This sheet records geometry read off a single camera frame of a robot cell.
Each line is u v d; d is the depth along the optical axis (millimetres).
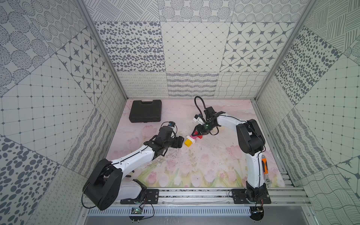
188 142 919
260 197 686
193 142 926
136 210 716
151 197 735
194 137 933
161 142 658
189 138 932
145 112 1106
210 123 797
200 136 945
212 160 878
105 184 410
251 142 564
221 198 755
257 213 729
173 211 701
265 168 834
